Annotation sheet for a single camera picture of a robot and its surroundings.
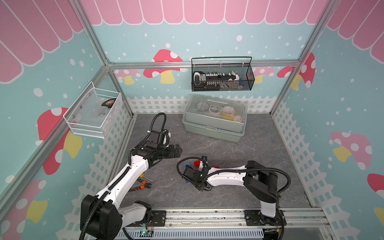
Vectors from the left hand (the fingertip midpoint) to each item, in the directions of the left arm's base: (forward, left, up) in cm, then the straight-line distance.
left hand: (174, 153), depth 82 cm
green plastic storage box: (+24, -24, +5) cm, 34 cm away
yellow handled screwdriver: (-8, +19, -13) cm, 25 cm away
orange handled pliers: (-13, +17, -14) cm, 26 cm away
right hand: (-7, -13, -15) cm, 21 cm away
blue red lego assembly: (-5, -13, -3) cm, 15 cm away
